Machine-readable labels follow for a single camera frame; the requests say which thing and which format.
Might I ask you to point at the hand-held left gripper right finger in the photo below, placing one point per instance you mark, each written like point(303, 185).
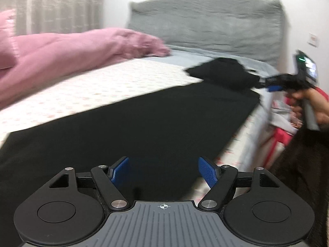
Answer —
point(208, 171)

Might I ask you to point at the pink pillow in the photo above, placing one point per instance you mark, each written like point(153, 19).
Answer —
point(6, 41)

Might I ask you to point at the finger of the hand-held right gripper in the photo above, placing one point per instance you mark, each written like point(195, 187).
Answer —
point(273, 78)
point(274, 88)

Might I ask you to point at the red and pink cloth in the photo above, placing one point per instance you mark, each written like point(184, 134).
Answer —
point(282, 123)

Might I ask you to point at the grey star-print curtain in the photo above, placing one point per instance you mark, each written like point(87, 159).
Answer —
point(56, 5)

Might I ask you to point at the person's right hand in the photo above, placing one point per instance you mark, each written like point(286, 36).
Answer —
point(321, 108)

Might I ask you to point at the cherry-print bed cover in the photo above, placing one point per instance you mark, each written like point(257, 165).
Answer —
point(102, 82)

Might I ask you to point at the grey padded headboard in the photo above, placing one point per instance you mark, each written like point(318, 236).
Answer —
point(205, 23)

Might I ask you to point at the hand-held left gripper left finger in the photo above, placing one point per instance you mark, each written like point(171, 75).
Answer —
point(120, 169)

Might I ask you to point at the black pants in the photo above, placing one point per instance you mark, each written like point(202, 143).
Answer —
point(128, 123)

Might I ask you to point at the pink duvet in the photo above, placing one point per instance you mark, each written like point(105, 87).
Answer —
point(64, 54)

